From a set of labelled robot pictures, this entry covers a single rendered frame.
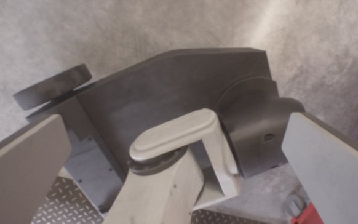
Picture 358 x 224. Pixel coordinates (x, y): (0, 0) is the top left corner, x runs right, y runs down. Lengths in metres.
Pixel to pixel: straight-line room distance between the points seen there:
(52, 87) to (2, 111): 0.38
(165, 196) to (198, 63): 0.32
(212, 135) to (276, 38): 0.46
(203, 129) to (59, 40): 0.53
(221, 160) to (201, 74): 0.22
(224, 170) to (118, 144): 0.31
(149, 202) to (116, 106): 0.28
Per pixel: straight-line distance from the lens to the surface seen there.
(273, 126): 0.42
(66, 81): 0.57
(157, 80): 0.51
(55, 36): 0.75
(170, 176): 0.39
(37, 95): 0.58
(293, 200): 1.09
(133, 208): 0.38
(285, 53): 0.78
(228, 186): 0.48
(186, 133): 0.40
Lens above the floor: 0.67
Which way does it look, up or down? 67 degrees down
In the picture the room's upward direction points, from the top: 170 degrees clockwise
